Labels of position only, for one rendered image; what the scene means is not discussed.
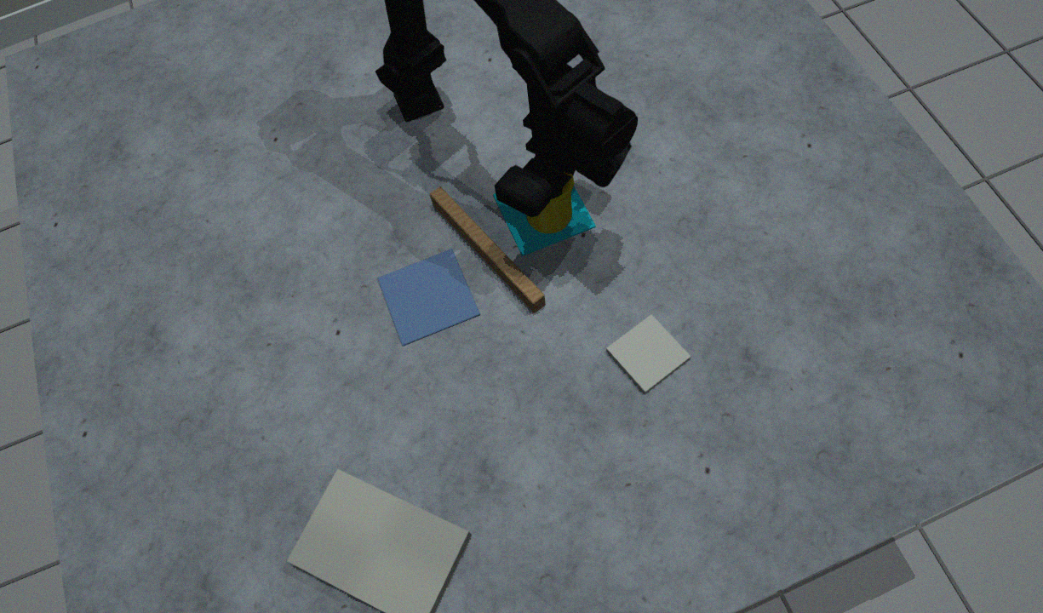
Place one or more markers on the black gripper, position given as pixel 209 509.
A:
pixel 530 189

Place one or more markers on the brown wooden bar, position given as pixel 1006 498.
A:
pixel 488 250

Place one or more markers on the yellow cup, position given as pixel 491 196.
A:
pixel 557 214

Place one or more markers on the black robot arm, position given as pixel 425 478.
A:
pixel 540 37

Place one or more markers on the grey flat square tile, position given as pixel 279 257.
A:
pixel 648 354

